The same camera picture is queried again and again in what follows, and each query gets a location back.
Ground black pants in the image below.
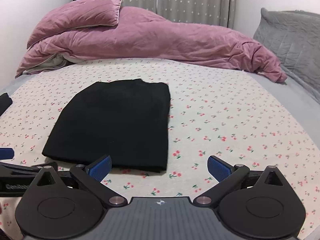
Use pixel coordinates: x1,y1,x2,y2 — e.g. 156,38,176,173
42,79,170,172

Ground black cloth at left edge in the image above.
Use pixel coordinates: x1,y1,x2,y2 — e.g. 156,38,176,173
0,93,12,115

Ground floral cherry bed sheet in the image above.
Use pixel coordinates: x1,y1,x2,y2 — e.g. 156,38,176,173
0,58,320,240

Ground grey quilted pillow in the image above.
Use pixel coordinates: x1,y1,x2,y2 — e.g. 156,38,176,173
253,8,319,85

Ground pink velvet pillow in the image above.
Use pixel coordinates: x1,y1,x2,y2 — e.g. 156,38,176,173
27,0,122,49

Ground pink velvet duvet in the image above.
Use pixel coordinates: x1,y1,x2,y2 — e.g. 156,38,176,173
16,7,287,83

